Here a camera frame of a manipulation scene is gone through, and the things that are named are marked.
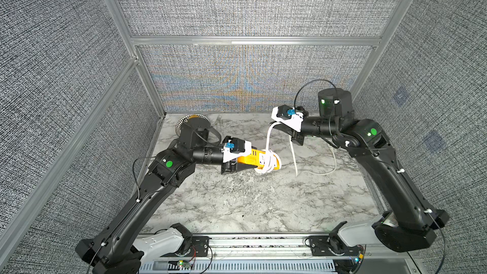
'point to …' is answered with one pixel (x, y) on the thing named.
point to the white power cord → (270, 160)
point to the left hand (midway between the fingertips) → (257, 154)
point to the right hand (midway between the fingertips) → (277, 114)
